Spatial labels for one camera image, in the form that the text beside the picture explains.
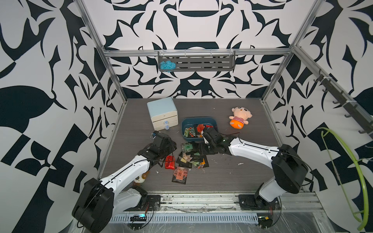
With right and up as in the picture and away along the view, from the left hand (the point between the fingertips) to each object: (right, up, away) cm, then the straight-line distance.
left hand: (172, 142), depth 86 cm
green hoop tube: (+69, -20, -36) cm, 80 cm away
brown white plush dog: (-17, -19, -7) cm, 26 cm away
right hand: (+15, -4, +1) cm, 15 cm away
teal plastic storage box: (+12, +7, +13) cm, 19 cm away
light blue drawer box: (-6, +17, +7) cm, 19 cm away
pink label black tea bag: (+5, -18, -3) cm, 19 cm away
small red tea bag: (-1, -12, -1) cm, 12 cm away
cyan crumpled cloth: (-4, +46, +5) cm, 47 cm away
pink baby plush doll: (+46, +15, +16) cm, 51 cm away
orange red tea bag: (+18, +7, +16) cm, 25 cm away
